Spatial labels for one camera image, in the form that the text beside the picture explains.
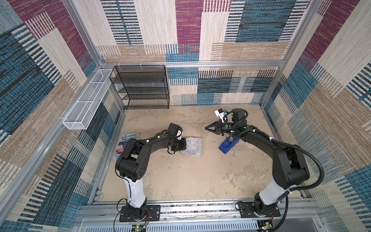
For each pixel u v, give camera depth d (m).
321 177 0.42
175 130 0.81
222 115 0.82
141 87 1.10
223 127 0.77
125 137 1.00
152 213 0.73
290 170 0.46
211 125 0.83
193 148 0.91
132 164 0.51
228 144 0.92
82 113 0.71
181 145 0.86
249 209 0.73
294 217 0.74
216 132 0.78
